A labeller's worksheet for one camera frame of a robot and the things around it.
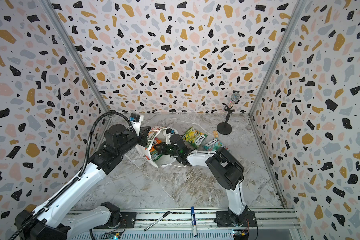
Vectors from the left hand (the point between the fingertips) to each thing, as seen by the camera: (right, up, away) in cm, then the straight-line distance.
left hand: (148, 124), depth 71 cm
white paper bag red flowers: (-4, -13, +7) cm, 15 cm away
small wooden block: (+38, -6, +38) cm, 55 cm away
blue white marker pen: (+21, -47, +2) cm, 52 cm away
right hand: (-3, -11, +13) cm, 17 cm away
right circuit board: (+44, -53, +1) cm, 69 cm away
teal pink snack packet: (+36, -13, +29) cm, 48 cm away
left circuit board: (-15, -52, -1) cm, 54 cm away
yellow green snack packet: (+23, -8, +34) cm, 42 cm away
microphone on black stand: (+46, -2, +41) cm, 62 cm away
